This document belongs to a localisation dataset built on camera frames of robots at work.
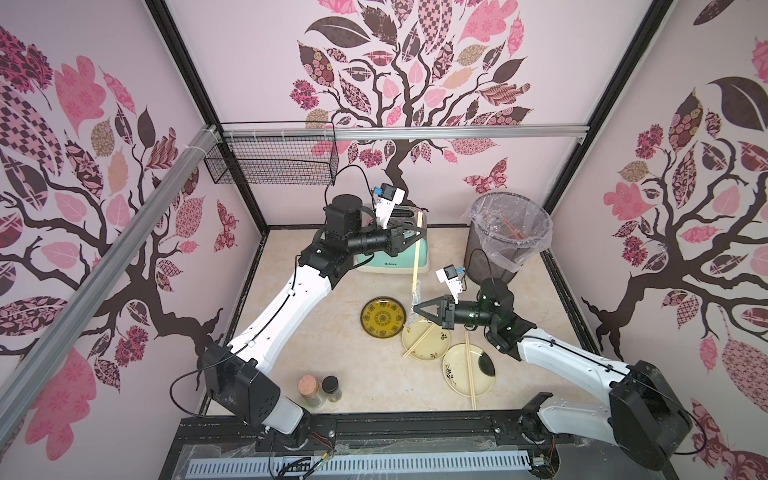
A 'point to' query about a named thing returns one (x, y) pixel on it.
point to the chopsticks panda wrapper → (420, 339)
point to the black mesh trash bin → (480, 266)
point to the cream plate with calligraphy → (432, 347)
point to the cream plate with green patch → (455, 369)
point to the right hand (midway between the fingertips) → (417, 309)
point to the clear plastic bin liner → (511, 228)
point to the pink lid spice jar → (309, 389)
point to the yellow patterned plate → (383, 317)
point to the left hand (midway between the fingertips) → (423, 237)
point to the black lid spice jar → (330, 384)
